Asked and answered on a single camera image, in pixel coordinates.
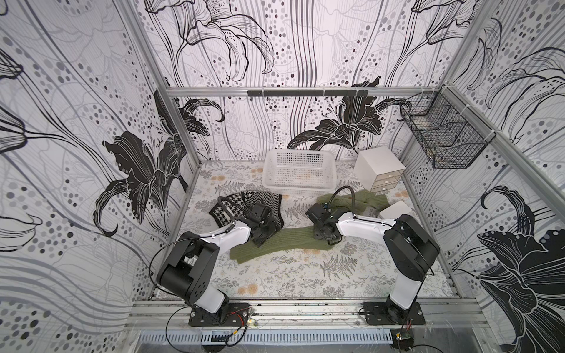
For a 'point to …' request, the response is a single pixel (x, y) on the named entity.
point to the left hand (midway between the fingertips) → (276, 235)
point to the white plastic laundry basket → (299, 170)
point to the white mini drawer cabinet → (378, 169)
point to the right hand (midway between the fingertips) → (323, 231)
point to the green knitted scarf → (304, 238)
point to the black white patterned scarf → (241, 204)
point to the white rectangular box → (395, 210)
